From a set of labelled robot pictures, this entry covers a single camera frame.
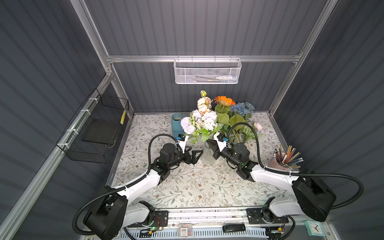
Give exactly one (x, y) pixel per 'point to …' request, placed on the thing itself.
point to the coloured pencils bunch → (288, 159)
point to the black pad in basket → (101, 130)
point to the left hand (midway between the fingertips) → (197, 150)
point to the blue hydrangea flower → (242, 108)
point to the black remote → (234, 227)
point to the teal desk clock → (314, 228)
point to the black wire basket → (93, 106)
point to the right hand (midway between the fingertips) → (210, 141)
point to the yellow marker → (123, 117)
